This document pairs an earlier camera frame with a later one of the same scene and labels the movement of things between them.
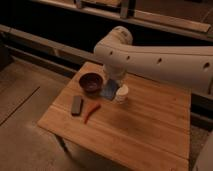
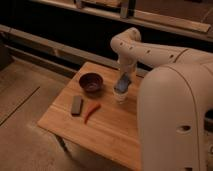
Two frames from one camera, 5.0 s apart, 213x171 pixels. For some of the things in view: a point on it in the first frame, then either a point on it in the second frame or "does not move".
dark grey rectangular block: x=77 y=105 does not move
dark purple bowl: x=91 y=82 does not move
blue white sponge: x=109 y=88 → x=123 y=83
